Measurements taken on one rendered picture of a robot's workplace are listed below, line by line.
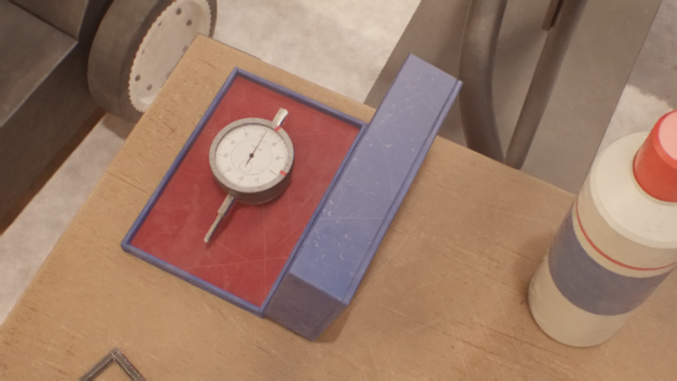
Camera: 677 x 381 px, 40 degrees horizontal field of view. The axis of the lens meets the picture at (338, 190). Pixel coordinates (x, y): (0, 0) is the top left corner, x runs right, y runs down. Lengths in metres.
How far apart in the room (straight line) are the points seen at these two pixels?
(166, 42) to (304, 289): 0.70
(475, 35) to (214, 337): 0.34
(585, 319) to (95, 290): 0.32
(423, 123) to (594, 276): 0.13
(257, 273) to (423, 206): 0.13
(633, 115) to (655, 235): 0.82
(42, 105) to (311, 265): 0.67
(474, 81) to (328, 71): 0.50
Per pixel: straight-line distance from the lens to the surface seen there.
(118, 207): 0.68
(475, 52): 0.80
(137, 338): 0.64
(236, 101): 0.70
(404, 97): 0.56
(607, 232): 0.49
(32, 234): 1.22
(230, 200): 0.63
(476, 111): 0.81
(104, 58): 1.12
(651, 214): 0.48
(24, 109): 1.11
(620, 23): 1.36
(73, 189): 1.23
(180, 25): 1.20
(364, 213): 0.53
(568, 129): 1.25
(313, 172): 0.67
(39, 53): 1.14
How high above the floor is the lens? 1.07
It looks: 64 degrees down
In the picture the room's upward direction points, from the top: straight up
